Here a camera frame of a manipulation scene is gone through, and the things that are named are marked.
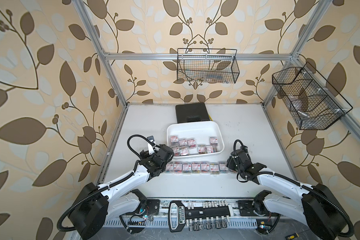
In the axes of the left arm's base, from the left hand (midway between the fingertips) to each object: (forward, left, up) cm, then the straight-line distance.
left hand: (152, 147), depth 84 cm
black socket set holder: (-31, -32, -9) cm, 46 cm away
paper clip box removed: (-8, -10, -10) cm, 16 cm away
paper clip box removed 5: (-7, -31, -9) cm, 33 cm away
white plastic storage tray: (+12, -24, -10) cm, 29 cm away
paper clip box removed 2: (-8, -15, -9) cm, 19 cm away
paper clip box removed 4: (-8, -25, -9) cm, 28 cm away
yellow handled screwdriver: (-39, -68, -9) cm, 79 cm away
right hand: (-4, -47, -10) cm, 48 cm away
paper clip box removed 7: (-8, -41, -9) cm, 43 cm away
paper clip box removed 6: (-9, -36, -8) cm, 38 cm away
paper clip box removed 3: (-9, -20, -8) cm, 23 cm away
